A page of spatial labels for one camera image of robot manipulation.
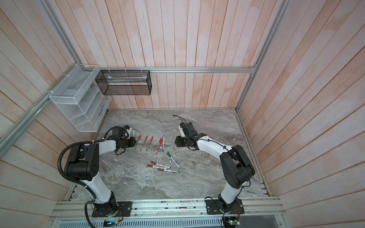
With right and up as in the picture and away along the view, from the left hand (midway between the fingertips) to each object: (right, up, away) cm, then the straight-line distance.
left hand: (135, 142), depth 100 cm
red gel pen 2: (+7, +2, +1) cm, 7 cm away
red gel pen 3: (+11, +2, +1) cm, 12 cm away
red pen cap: (+51, -8, -7) cm, 52 cm away
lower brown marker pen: (+21, -15, -13) cm, 29 cm away
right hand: (+30, +2, -8) cm, 32 cm away
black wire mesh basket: (-10, +45, +5) cm, 46 cm away
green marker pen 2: (+25, -8, -7) cm, 28 cm away
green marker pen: (+20, -1, -2) cm, 20 cm away
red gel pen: (+2, +2, +1) cm, 4 cm away
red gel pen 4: (+19, 0, +1) cm, 19 cm away
